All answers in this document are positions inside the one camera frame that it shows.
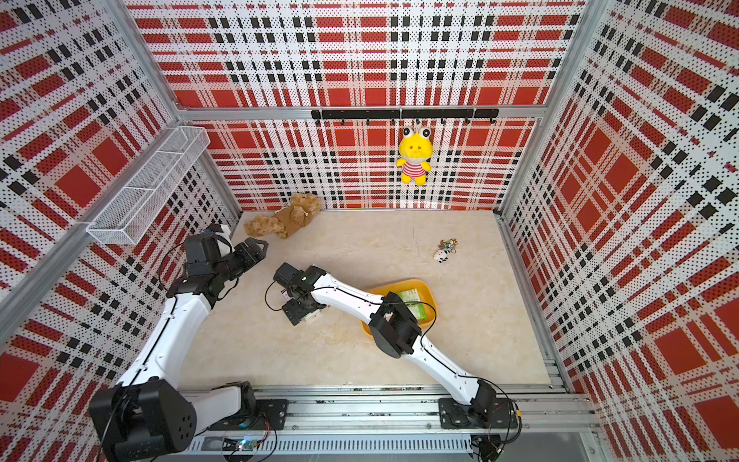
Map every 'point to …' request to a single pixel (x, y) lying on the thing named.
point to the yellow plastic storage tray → (430, 305)
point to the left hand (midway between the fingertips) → (265, 248)
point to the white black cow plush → (442, 255)
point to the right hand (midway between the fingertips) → (309, 307)
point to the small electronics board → (241, 444)
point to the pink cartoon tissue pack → (286, 296)
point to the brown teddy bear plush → (286, 221)
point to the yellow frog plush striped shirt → (416, 153)
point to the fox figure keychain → (450, 244)
